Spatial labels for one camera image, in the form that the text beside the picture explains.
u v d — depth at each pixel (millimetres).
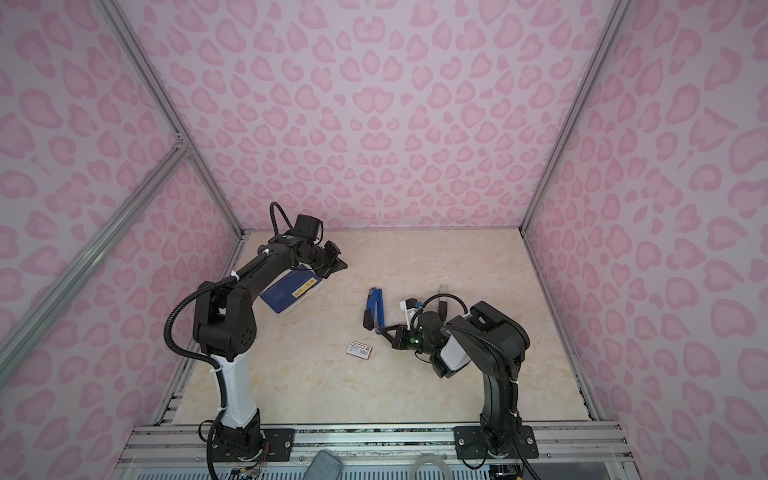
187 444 762
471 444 735
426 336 758
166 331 463
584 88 808
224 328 533
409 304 865
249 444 652
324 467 678
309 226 784
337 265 878
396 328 874
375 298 960
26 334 515
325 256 840
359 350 881
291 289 1001
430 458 713
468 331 515
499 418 601
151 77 784
